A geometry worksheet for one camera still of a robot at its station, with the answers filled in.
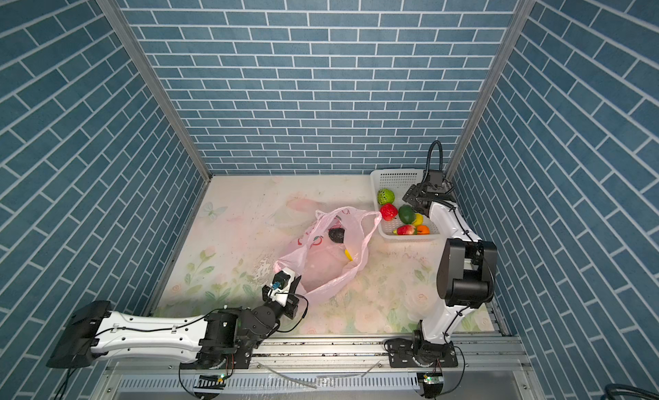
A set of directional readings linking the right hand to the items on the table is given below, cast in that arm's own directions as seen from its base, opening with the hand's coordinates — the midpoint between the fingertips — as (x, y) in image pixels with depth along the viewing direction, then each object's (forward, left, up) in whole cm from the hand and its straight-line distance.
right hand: (418, 198), depth 95 cm
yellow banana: (-2, -3, -11) cm, 11 cm away
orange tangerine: (-8, -3, -9) cm, 12 cm away
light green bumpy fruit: (+6, +11, -7) cm, 14 cm away
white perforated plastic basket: (-9, -7, -10) cm, 15 cm away
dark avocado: (-13, +30, -9) cm, 34 cm away
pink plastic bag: (-17, +32, -14) cm, 38 cm away
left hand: (-37, +36, +2) cm, 51 cm away
